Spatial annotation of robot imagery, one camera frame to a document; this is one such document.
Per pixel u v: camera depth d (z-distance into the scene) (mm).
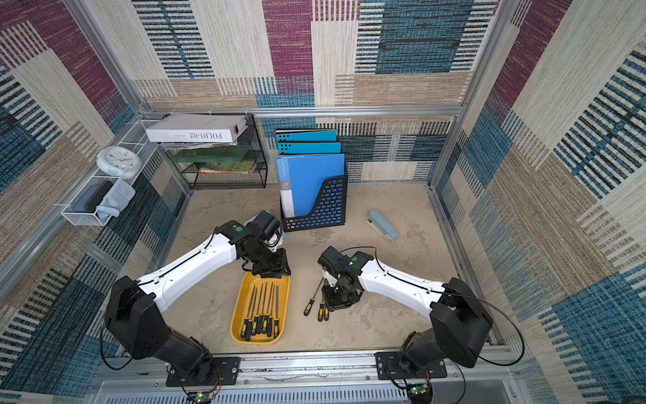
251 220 1053
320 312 832
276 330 796
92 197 650
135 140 866
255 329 795
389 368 728
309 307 848
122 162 756
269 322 812
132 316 416
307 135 1008
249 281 893
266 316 831
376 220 1015
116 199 682
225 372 731
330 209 985
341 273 614
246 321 828
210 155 935
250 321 828
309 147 959
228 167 992
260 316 831
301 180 885
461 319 421
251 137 940
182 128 794
